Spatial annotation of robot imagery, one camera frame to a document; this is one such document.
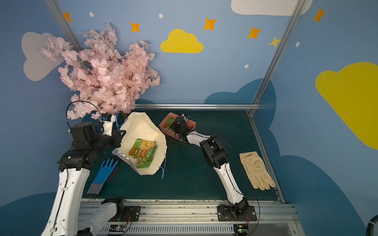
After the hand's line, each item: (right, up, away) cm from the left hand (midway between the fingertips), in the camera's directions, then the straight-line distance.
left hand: (123, 129), depth 70 cm
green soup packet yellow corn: (+1, -12, +21) cm, 24 cm away
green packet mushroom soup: (+6, -20, +14) cm, 25 cm away
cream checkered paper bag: (-1, +2, +23) cm, 23 cm away
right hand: (+20, +5, +36) cm, 41 cm away
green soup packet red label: (+16, +4, +41) cm, 44 cm away
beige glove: (+73, -26, +19) cm, 80 cm away
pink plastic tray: (+33, +2, +33) cm, 47 cm away
